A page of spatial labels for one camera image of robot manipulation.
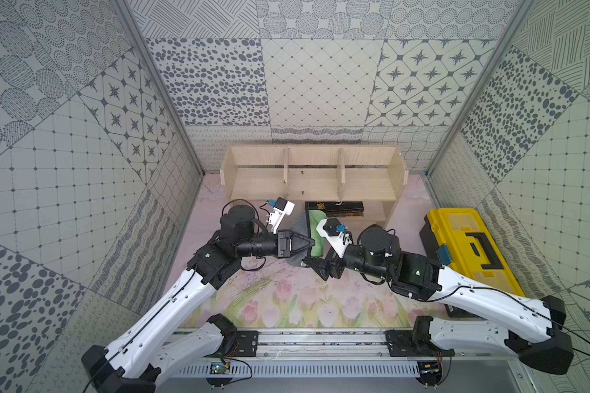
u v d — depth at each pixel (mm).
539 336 395
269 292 844
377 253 454
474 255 750
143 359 395
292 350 732
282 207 584
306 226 592
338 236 505
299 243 583
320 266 529
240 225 486
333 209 897
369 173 875
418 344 657
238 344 731
